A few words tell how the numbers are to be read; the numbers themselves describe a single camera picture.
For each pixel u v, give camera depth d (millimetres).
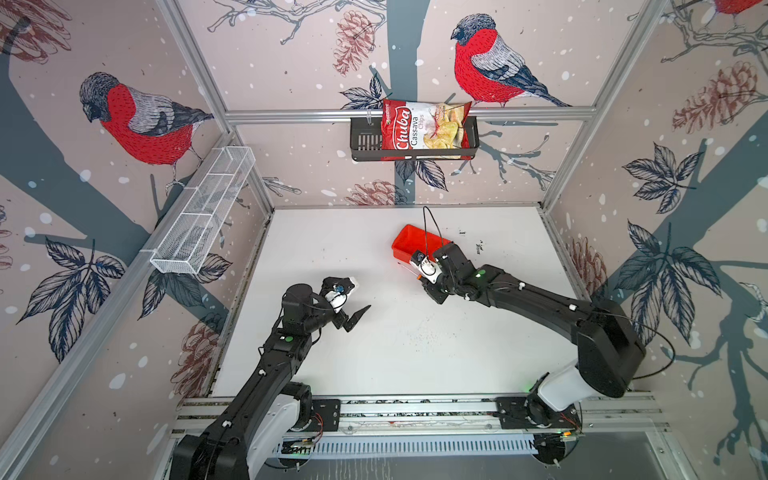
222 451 397
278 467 673
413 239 1089
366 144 947
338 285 683
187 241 713
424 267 762
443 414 747
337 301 757
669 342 417
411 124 876
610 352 432
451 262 659
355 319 726
